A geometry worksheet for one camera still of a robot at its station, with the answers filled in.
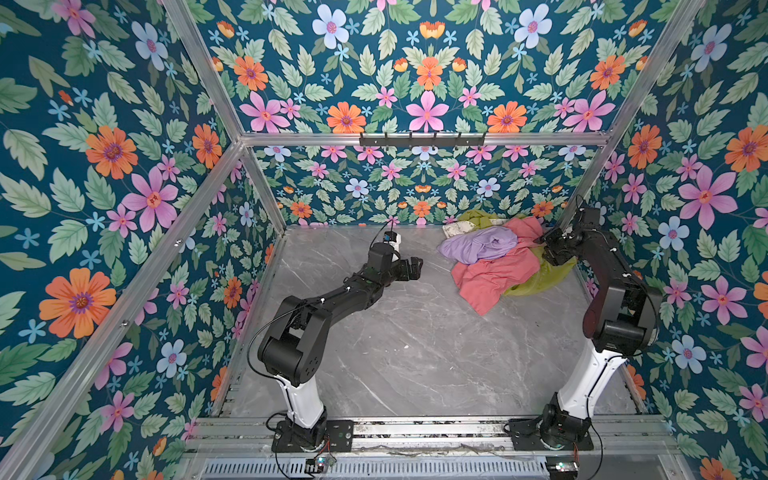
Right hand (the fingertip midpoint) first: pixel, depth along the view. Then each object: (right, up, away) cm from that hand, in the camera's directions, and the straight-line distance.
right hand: (541, 241), depth 96 cm
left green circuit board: (-66, -55, -25) cm, 89 cm away
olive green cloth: (+4, -12, +5) cm, 14 cm away
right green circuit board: (-6, -55, -26) cm, 61 cm away
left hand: (-41, -4, -6) cm, 42 cm away
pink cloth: (-18, -14, +2) cm, 23 cm away
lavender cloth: (-18, 0, +8) cm, 20 cm away
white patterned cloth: (-25, +6, +19) cm, 31 cm away
